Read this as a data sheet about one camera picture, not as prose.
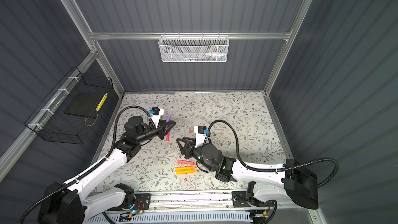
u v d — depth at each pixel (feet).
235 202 2.42
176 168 2.75
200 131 2.08
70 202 1.27
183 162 2.83
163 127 2.23
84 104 2.47
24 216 1.18
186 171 2.72
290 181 1.39
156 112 2.15
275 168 1.49
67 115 2.36
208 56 2.99
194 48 4.05
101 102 2.56
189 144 2.04
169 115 2.37
